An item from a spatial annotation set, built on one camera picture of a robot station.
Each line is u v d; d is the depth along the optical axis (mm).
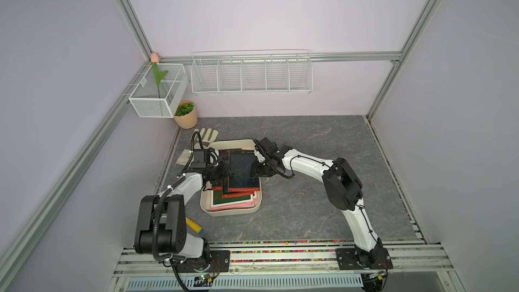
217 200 872
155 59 894
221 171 820
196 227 808
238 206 861
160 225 434
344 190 548
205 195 887
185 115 1082
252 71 976
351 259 739
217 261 737
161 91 888
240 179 913
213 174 789
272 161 709
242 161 1008
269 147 768
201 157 723
